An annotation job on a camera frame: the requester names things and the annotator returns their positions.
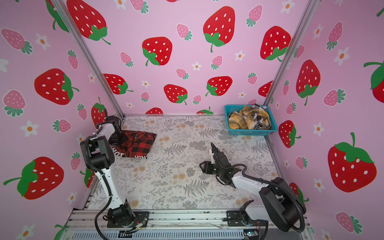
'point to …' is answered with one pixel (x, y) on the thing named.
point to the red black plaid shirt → (138, 144)
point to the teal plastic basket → (232, 108)
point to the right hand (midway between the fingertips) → (201, 165)
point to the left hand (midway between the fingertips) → (119, 142)
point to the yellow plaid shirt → (247, 119)
